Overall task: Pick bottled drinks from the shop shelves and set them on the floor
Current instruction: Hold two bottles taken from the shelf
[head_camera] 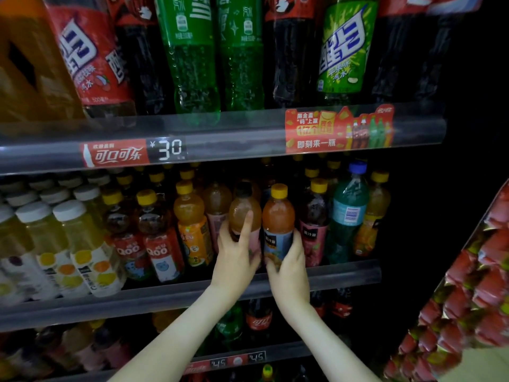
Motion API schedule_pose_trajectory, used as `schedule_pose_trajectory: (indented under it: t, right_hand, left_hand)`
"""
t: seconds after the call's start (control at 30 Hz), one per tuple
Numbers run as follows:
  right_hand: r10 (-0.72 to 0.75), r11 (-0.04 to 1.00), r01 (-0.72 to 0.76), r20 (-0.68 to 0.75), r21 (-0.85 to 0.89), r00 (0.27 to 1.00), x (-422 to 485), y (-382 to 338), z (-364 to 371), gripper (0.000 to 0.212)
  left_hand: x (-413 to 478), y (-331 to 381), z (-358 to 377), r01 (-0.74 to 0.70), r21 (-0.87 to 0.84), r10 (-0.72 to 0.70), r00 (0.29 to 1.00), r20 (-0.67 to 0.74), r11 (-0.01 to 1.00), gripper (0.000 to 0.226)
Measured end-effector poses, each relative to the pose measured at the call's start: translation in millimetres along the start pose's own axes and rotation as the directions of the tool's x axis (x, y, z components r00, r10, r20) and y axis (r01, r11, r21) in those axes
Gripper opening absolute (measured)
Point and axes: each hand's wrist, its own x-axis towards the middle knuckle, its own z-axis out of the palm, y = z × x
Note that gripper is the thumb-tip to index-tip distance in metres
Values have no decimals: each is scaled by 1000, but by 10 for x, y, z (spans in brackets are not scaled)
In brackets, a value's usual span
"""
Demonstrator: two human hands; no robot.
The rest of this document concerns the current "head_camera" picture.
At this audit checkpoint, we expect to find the person's left hand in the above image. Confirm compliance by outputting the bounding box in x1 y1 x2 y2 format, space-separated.
210 209 262 303

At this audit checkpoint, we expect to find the person's right hand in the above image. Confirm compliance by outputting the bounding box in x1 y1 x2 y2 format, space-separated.
266 229 313 311

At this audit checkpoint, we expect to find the orange soda bottle yellow cap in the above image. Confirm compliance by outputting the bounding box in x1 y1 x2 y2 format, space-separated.
262 183 296 267

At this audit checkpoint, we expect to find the brown tea bottle black cap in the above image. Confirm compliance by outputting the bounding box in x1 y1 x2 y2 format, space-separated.
228 180 264 255

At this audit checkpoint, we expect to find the drinks shelf unit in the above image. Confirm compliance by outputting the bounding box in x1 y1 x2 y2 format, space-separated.
0 0 509 382

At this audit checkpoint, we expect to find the person's left forearm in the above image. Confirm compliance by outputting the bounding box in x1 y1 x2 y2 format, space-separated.
110 286 240 382

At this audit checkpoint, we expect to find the person's right forearm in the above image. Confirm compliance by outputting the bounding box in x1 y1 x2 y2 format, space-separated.
282 298 381 382

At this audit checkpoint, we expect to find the red lower shelf label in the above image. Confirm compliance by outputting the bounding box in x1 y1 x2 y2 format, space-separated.
185 350 267 375

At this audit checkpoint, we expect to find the red shelf label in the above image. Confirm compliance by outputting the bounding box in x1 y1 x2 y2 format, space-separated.
285 103 396 154
80 139 151 169
185 350 267 375

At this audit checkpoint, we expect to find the digital price tag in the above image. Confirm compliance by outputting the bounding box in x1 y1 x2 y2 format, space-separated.
148 136 189 162

